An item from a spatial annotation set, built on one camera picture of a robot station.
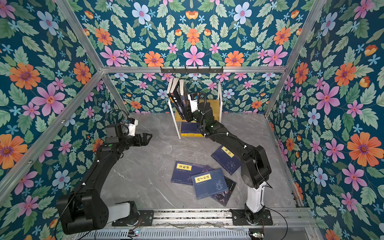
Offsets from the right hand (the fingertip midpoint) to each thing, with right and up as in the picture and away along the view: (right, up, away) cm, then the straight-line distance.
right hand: (186, 104), depth 81 cm
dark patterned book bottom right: (+20, -51, -1) cm, 55 cm away
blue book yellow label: (+1, -14, +21) cm, 25 cm away
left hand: (-23, -15, 0) cm, 27 cm away
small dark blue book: (+25, -34, +13) cm, 44 cm away
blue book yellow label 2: (+13, -44, +2) cm, 46 cm away
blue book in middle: (-3, -40, +8) cm, 41 cm away
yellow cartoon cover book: (+2, -18, +21) cm, 27 cm away
